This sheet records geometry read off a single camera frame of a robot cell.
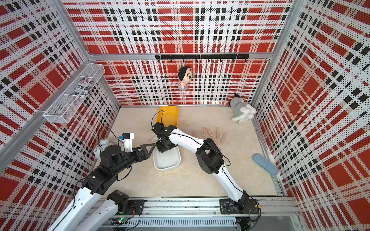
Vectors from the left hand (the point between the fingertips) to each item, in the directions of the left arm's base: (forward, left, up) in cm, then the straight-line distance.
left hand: (153, 146), depth 72 cm
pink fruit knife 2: (+23, -32, -23) cm, 46 cm away
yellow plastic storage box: (+37, -1, -19) cm, 41 cm away
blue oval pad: (0, -66, -25) cm, 71 cm away
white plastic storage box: (+2, -5, -20) cm, 21 cm away
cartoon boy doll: (+44, -15, +11) cm, 48 cm away
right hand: (+7, -2, -17) cm, 19 cm away
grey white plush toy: (+35, -57, -13) cm, 68 cm away
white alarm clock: (+8, +34, -11) cm, 37 cm away
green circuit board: (-30, +16, -21) cm, 40 cm away
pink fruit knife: (+23, -28, -23) cm, 43 cm away
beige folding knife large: (+19, -42, -23) cm, 51 cm away
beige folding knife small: (+23, -38, -23) cm, 50 cm away
